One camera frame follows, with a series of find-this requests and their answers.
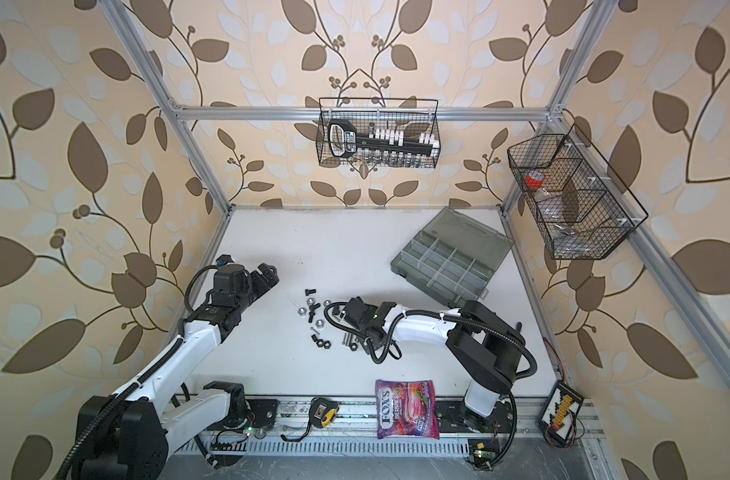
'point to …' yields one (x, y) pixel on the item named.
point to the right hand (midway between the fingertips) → (375, 339)
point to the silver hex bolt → (344, 339)
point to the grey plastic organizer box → (453, 259)
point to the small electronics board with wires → (560, 421)
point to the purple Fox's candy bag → (406, 408)
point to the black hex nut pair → (320, 343)
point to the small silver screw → (311, 328)
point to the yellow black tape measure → (323, 412)
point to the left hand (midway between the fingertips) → (266, 273)
